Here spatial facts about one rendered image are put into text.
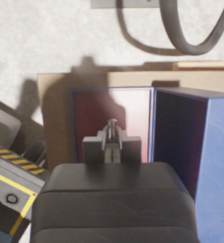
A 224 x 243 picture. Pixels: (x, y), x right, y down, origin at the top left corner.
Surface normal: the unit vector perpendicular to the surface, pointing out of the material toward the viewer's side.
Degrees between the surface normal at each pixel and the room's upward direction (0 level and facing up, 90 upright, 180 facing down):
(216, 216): 7
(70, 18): 0
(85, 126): 0
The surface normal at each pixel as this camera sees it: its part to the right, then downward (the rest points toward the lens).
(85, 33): 0.00, 0.25
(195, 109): -0.99, 0.05
